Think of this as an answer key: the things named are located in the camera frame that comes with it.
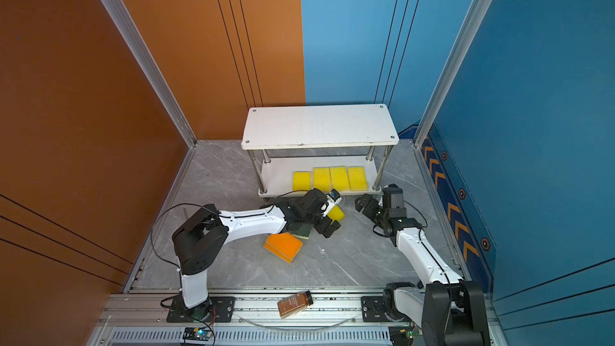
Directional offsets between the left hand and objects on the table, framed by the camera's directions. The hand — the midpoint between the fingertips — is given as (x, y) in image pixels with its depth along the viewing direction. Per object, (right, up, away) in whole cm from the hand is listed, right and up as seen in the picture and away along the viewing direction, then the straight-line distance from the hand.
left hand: (333, 216), depth 88 cm
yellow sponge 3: (-4, +13, +9) cm, 16 cm away
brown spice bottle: (-13, -23, -17) cm, 31 cm away
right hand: (+11, +4, 0) cm, 11 cm away
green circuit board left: (-41, -31, -17) cm, 54 cm away
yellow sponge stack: (-12, +12, +6) cm, 19 cm away
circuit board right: (+18, -31, -18) cm, 40 cm away
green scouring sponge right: (-11, -5, -3) cm, 12 cm away
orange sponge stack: (-18, -8, -7) cm, 21 cm away
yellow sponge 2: (+3, +13, +9) cm, 16 cm away
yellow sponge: (+10, +13, +9) cm, 19 cm away
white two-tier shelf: (+7, +26, +30) cm, 41 cm away
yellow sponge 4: (+1, +1, +2) cm, 2 cm away
